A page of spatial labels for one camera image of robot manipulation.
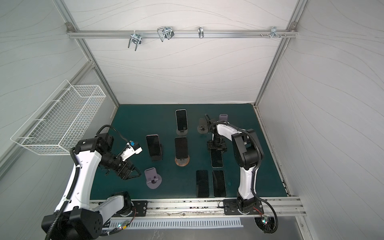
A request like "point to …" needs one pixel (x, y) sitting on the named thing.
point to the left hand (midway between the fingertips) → (136, 167)
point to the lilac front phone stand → (153, 180)
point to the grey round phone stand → (202, 128)
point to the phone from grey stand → (219, 183)
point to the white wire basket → (60, 123)
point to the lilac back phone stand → (223, 116)
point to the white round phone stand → (182, 132)
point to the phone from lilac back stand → (202, 183)
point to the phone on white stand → (181, 119)
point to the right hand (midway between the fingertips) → (218, 148)
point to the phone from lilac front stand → (216, 158)
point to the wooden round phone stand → (182, 162)
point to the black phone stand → (159, 157)
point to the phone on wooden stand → (181, 147)
